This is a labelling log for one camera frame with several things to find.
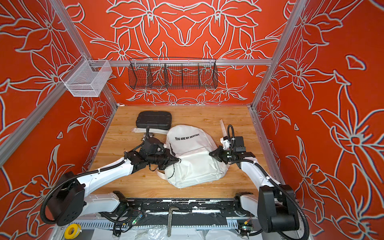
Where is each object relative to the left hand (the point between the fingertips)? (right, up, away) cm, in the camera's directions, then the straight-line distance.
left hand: (180, 158), depth 77 cm
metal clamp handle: (-4, -28, -7) cm, 29 cm away
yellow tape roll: (-47, -31, -10) cm, 57 cm away
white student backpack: (+6, +5, +11) cm, 14 cm away
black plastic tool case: (-20, +21, +26) cm, 39 cm away
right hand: (+16, +2, +6) cm, 18 cm away
